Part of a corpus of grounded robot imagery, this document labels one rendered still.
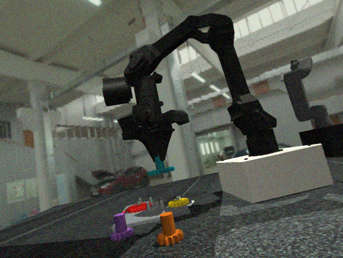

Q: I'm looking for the red gear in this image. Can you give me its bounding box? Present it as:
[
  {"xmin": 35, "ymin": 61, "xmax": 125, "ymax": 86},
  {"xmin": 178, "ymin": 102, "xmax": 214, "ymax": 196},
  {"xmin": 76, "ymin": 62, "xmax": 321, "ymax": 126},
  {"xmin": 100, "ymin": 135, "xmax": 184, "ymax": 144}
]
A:
[{"xmin": 127, "ymin": 203, "xmax": 146, "ymax": 213}]

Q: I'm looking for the yellow gear with black stripe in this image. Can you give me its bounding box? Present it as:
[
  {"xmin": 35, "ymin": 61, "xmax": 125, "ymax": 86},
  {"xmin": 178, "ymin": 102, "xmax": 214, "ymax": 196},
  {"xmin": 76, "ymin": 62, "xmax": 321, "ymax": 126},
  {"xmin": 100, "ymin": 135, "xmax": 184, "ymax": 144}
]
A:
[{"xmin": 168, "ymin": 198, "xmax": 189, "ymax": 208}]

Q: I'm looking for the purple gear with tall hub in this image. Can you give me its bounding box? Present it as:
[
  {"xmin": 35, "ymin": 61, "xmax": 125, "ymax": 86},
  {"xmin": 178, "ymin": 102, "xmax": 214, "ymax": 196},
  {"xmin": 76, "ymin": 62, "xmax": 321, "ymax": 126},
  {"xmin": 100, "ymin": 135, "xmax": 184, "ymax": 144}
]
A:
[{"xmin": 111, "ymin": 213, "xmax": 133, "ymax": 241}]

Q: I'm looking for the teal gear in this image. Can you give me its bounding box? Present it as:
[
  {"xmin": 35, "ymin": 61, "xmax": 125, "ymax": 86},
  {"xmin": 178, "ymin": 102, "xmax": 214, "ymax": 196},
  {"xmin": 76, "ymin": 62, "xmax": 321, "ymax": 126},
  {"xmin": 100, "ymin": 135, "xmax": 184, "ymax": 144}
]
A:
[{"xmin": 148, "ymin": 156, "xmax": 175, "ymax": 176}]

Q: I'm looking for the orange gear with tall handle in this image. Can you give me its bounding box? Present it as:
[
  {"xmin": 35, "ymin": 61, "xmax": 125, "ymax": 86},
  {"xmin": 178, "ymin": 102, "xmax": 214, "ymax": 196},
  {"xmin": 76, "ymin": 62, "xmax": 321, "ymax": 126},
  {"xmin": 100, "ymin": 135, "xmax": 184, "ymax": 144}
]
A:
[{"xmin": 157, "ymin": 212, "xmax": 184, "ymax": 246}]

